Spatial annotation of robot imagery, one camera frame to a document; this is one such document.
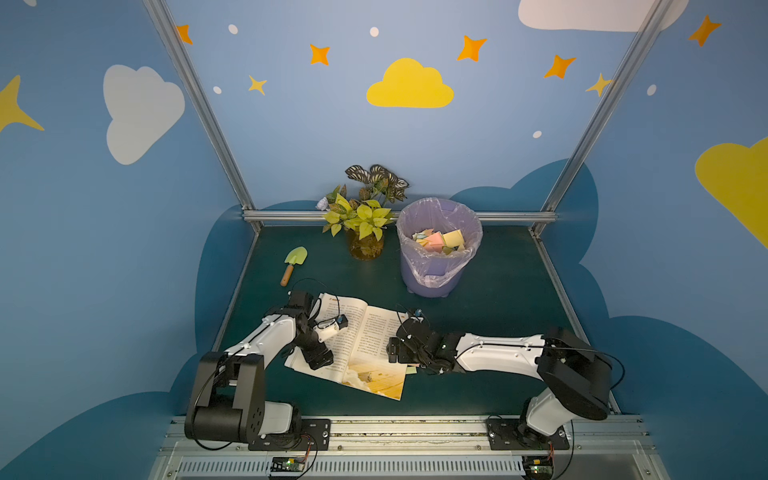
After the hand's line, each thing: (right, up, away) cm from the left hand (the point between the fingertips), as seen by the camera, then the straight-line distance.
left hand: (320, 344), depth 89 cm
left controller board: (-4, -24, -18) cm, 30 cm away
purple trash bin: (+40, +16, +7) cm, 44 cm away
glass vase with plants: (+12, +41, +1) cm, 43 cm away
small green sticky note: (+27, -6, -5) cm, 29 cm away
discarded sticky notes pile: (+41, +31, +9) cm, 53 cm away
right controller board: (+58, -25, -17) cm, 65 cm away
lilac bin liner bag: (+31, +23, -8) cm, 40 cm away
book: (+12, -2, -1) cm, 12 cm away
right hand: (+24, 0, -2) cm, 24 cm away
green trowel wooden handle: (-14, +27, +22) cm, 37 cm away
